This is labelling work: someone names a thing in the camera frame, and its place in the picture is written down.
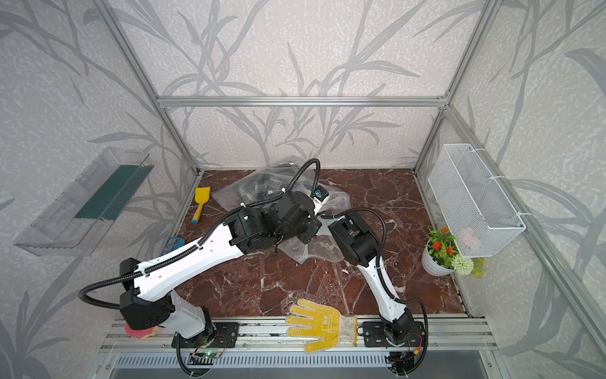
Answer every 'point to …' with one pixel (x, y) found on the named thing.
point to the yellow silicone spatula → (201, 196)
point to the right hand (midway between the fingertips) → (277, 205)
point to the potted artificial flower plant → (441, 256)
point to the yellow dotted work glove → (327, 324)
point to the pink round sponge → (140, 333)
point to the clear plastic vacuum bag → (267, 184)
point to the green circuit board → (211, 354)
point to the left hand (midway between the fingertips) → (318, 220)
